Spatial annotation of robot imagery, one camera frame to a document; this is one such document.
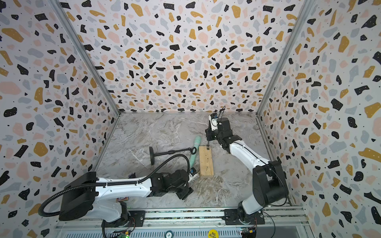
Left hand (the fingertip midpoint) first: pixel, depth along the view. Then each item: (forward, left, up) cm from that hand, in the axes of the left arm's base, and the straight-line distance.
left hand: (194, 187), depth 78 cm
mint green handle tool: (+32, -2, -3) cm, 32 cm away
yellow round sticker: (-20, -9, -6) cm, 22 cm away
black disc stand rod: (+25, +1, -4) cm, 25 cm away
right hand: (+29, -9, +12) cm, 33 cm away
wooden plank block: (+11, -7, -1) cm, 13 cm away
